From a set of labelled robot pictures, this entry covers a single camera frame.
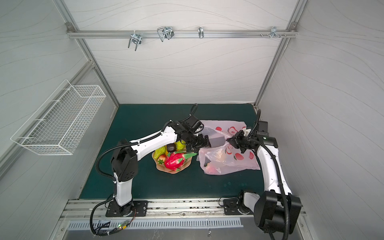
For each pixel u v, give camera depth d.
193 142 0.72
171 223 0.70
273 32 0.76
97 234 0.67
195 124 0.69
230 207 0.73
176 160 0.80
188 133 0.66
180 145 0.85
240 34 1.72
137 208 0.74
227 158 0.78
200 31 0.72
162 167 0.84
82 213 0.73
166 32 0.77
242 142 0.69
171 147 0.86
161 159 0.84
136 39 0.80
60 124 0.69
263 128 0.62
